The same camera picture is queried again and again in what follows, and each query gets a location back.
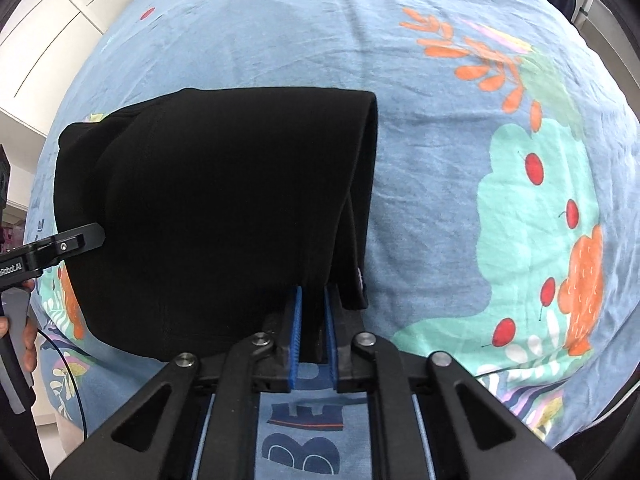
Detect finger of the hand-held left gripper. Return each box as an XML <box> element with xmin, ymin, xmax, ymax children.
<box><xmin>30</xmin><ymin>223</ymin><xmax>106</xmax><ymax>272</ymax></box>

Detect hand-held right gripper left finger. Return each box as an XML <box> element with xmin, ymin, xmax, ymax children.
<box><xmin>50</xmin><ymin>285</ymin><xmax>306</xmax><ymax>480</ymax></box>

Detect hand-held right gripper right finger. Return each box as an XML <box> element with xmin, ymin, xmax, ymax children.
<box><xmin>324</xmin><ymin>285</ymin><xmax>576</xmax><ymax>480</ymax></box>

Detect black pants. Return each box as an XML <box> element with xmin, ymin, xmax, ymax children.
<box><xmin>52</xmin><ymin>87</ymin><xmax>379</xmax><ymax>363</ymax></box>

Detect person's left hand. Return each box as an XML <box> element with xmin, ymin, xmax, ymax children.
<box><xmin>0</xmin><ymin>279</ymin><xmax>40</xmax><ymax>376</ymax></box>

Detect white wardrobe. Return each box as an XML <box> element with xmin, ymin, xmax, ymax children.
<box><xmin>0</xmin><ymin>0</ymin><xmax>166</xmax><ymax>136</ymax></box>

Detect blue printed bed sheet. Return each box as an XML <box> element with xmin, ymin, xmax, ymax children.
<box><xmin>27</xmin><ymin>0</ymin><xmax>640</xmax><ymax>480</ymax></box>

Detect black cable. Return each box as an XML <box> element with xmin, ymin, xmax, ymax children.
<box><xmin>36</xmin><ymin>327</ymin><xmax>93</xmax><ymax>433</ymax></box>

